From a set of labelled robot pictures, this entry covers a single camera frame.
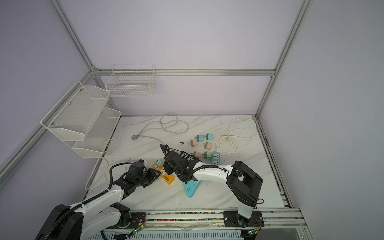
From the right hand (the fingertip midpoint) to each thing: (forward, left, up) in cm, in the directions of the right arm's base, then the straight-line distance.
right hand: (165, 161), depth 83 cm
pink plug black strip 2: (+20, -16, -10) cm, 27 cm away
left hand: (-5, +4, -8) cm, 10 cm away
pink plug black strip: (+17, -25, -10) cm, 32 cm away
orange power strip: (-7, -2, -9) cm, 11 cm away
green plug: (0, +4, -4) cm, 6 cm away
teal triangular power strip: (-11, -15, -9) cm, 21 cm away
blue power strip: (+7, -30, -9) cm, 32 cm away
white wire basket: (+45, +27, +24) cm, 58 cm away
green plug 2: (+10, -25, -9) cm, 28 cm away
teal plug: (+24, -27, -9) cm, 37 cm away
